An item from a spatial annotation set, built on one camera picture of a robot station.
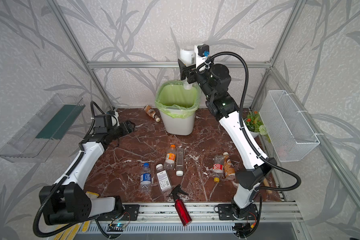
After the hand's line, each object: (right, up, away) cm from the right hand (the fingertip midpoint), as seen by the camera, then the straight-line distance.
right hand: (192, 51), depth 58 cm
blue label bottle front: (-24, -61, +19) cm, 69 cm away
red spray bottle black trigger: (-3, -73, +12) cm, 74 cm away
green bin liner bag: (-13, -12, +47) cm, 50 cm away
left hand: (-34, -27, +25) cm, 50 cm away
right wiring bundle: (+27, -82, +15) cm, 87 cm away
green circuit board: (-37, -79, +14) cm, 89 cm away
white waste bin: (-10, -31, +34) cm, 47 cm away
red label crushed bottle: (+15, -54, +26) cm, 62 cm away
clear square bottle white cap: (-7, -51, +27) cm, 58 cm away
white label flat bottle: (-16, -60, +24) cm, 66 cm away
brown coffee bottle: (-30, -21, +54) cm, 65 cm away
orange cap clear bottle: (-13, -53, +31) cm, 63 cm away
